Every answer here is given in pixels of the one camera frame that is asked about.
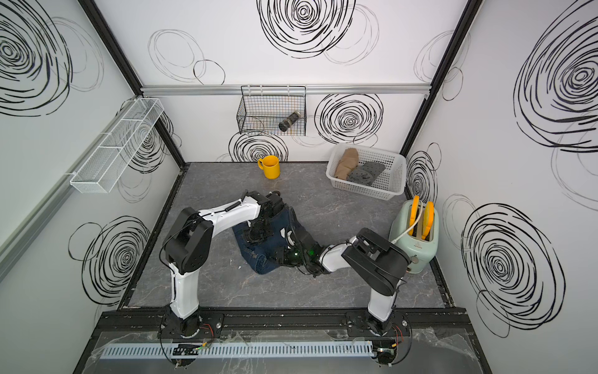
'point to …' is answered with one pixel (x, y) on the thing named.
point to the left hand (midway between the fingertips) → (262, 243)
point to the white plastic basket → (390, 183)
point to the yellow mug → (271, 166)
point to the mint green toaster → (421, 244)
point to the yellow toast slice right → (428, 219)
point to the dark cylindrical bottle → (292, 118)
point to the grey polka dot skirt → (364, 173)
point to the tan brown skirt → (348, 163)
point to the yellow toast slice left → (413, 213)
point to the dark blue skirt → (264, 256)
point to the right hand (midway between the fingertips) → (270, 260)
